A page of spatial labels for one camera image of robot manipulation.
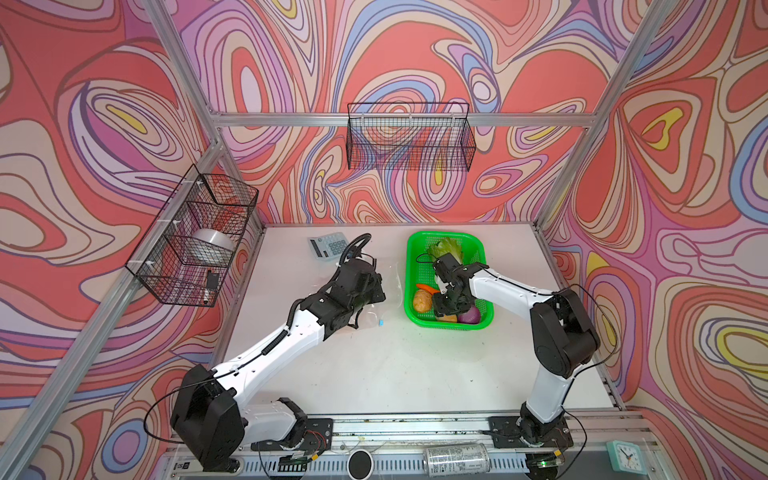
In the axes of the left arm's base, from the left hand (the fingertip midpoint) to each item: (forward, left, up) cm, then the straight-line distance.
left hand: (385, 279), depth 79 cm
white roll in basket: (+1, +42, +13) cm, 44 cm away
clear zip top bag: (-9, +2, -3) cm, 9 cm away
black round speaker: (-40, +6, -15) cm, 43 cm away
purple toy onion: (-4, -25, -14) cm, 29 cm away
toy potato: (+2, -12, -15) cm, 19 cm away
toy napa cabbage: (+19, -18, -9) cm, 28 cm away
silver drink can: (-39, -18, -15) cm, 45 cm away
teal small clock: (-38, -56, -18) cm, 71 cm away
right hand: (-2, -19, -18) cm, 26 cm away
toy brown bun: (-5, -18, -13) cm, 23 cm away
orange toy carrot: (+9, -14, -18) cm, 24 cm away
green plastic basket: (+16, -12, -19) cm, 28 cm away
